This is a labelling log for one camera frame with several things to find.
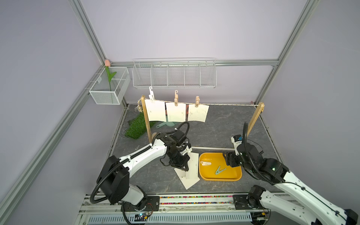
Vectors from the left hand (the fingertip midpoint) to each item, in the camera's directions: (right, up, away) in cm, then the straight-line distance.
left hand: (187, 170), depth 73 cm
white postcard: (+1, -5, +2) cm, 5 cm away
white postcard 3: (-5, +30, -5) cm, 31 cm away
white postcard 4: (+6, +30, -6) cm, 31 cm away
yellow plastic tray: (+16, -3, +13) cm, 21 cm away
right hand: (+22, +10, +1) cm, 24 cm away
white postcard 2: (0, -10, +7) cm, 12 cm away
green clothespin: (+19, -4, +10) cm, 22 cm away
